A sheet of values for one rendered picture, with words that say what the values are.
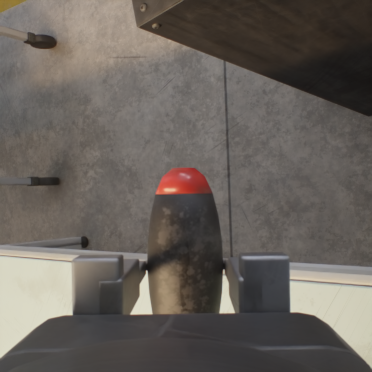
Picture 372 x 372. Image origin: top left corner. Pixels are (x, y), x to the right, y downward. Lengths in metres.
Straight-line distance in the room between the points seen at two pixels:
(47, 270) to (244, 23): 0.36
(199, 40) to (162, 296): 0.47
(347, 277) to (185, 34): 0.40
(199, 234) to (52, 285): 0.24
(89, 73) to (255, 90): 0.73
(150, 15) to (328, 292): 0.37
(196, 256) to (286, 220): 1.21
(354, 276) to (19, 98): 2.07
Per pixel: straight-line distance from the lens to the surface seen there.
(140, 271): 0.16
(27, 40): 2.02
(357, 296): 0.25
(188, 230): 0.16
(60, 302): 0.38
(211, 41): 0.62
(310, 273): 0.26
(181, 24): 0.56
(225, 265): 0.17
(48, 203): 2.05
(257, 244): 1.41
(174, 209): 0.16
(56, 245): 1.80
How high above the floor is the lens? 1.23
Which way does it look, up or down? 53 degrees down
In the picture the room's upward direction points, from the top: 90 degrees counter-clockwise
